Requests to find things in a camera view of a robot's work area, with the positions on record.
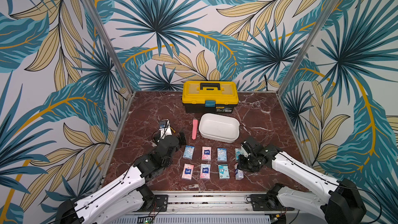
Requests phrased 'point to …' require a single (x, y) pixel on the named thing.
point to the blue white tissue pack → (222, 154)
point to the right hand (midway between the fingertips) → (238, 167)
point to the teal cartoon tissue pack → (238, 151)
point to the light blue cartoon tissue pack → (188, 152)
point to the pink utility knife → (195, 128)
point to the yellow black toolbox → (210, 97)
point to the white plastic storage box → (220, 128)
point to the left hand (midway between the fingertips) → (174, 132)
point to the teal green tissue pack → (223, 171)
